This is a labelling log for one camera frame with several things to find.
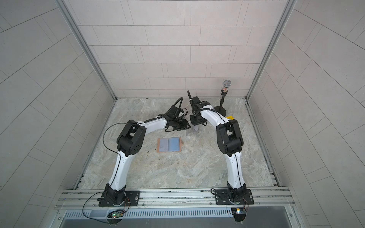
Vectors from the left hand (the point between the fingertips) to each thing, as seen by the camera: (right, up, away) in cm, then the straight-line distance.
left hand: (191, 124), depth 99 cm
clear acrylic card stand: (+2, -5, -6) cm, 8 cm away
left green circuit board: (-35, -37, -35) cm, 61 cm away
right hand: (+3, +2, -1) cm, 3 cm away
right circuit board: (+23, -40, -31) cm, 55 cm away
